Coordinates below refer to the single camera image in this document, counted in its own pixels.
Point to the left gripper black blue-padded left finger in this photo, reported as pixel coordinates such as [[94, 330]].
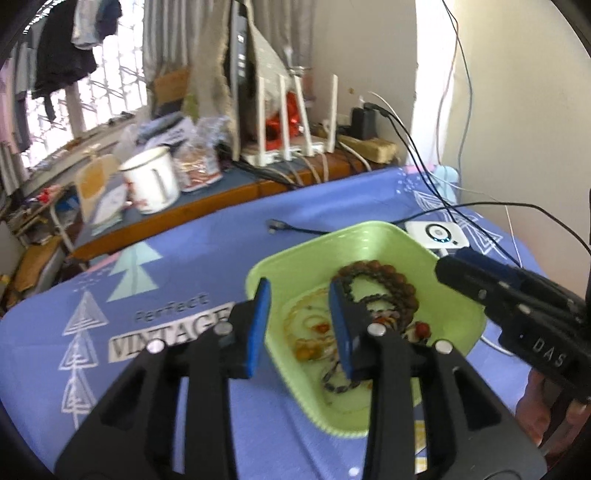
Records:
[[167, 415]]

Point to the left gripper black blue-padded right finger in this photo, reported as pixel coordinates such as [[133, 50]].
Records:
[[432, 416]]

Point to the person's right hand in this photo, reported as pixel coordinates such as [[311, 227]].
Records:
[[534, 415]]

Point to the blue printed blanket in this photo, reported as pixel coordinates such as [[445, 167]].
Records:
[[47, 386]]

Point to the white power bank device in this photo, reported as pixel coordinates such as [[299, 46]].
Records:
[[440, 237]]

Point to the white enamel mug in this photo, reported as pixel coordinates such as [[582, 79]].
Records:
[[151, 180]]

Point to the wooden desk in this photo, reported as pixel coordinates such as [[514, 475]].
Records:
[[235, 188]]

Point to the black power adapter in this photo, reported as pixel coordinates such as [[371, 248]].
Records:
[[363, 123]]

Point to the clear snack bag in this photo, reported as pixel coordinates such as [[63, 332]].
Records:
[[196, 161]]

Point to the white wifi router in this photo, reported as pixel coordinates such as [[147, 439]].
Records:
[[286, 133]]

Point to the black monitor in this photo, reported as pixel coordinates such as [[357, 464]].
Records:
[[239, 72]]

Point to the grey curtain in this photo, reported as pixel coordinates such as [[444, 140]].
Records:
[[177, 34]]

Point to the dark hanging clothes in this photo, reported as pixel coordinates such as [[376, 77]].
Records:
[[64, 54]]

